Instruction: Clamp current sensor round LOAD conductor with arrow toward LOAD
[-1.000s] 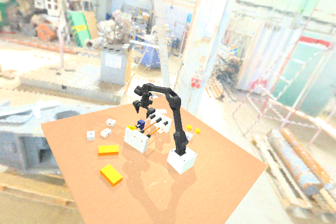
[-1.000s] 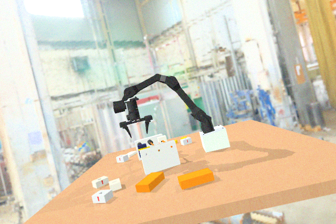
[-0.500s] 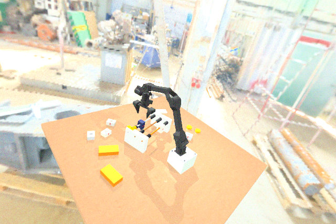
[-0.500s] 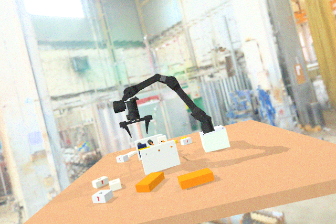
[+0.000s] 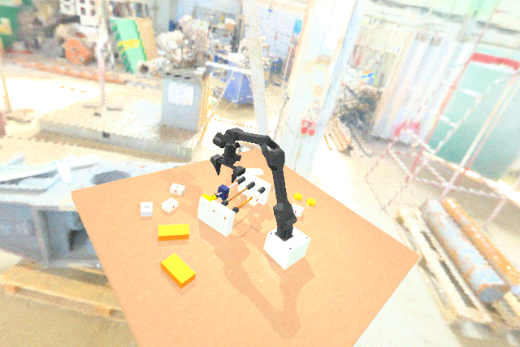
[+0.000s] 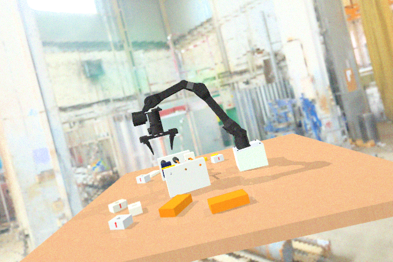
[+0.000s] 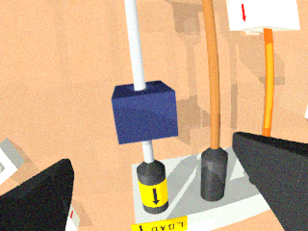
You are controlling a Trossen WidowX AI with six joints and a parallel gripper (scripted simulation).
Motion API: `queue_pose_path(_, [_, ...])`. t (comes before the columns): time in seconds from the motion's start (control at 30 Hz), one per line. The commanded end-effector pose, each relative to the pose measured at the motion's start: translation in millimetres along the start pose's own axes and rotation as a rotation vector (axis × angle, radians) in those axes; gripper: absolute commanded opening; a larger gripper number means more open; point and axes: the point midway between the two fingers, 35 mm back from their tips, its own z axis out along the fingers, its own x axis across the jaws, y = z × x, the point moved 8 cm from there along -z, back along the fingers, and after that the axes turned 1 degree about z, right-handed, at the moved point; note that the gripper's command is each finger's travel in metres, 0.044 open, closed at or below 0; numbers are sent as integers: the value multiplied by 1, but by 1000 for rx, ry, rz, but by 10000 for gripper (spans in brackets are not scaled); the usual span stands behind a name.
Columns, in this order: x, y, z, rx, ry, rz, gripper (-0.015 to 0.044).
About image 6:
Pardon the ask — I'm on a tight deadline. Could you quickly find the yellow rectangular block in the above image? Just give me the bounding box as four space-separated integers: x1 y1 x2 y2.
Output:
159 194 192 217
207 189 250 214

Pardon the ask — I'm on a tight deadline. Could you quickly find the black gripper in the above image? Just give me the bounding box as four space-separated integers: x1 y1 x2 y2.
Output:
139 120 178 155

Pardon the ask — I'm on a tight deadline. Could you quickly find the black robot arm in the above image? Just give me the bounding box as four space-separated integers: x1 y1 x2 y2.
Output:
131 80 251 150

